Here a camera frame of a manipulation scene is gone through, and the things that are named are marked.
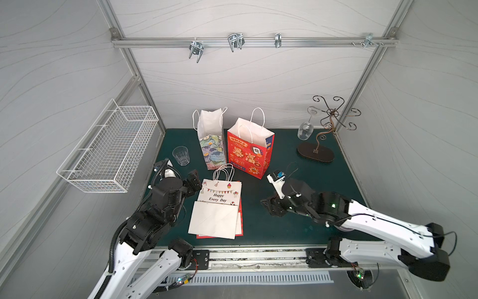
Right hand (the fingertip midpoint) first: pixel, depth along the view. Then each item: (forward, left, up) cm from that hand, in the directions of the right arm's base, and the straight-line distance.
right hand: (268, 196), depth 69 cm
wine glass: (+37, -20, -1) cm, 43 cm away
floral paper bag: (+42, +30, -3) cm, 52 cm away
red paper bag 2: (+23, +7, +1) cm, 24 cm away
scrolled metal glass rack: (+37, -34, -20) cm, 54 cm away
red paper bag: (+2, +12, -20) cm, 23 cm away
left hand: (+3, +30, +9) cm, 31 cm away
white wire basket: (+7, +61, +12) cm, 63 cm away
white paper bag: (0, +22, -18) cm, 28 cm away
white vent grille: (-24, +3, -21) cm, 32 cm away
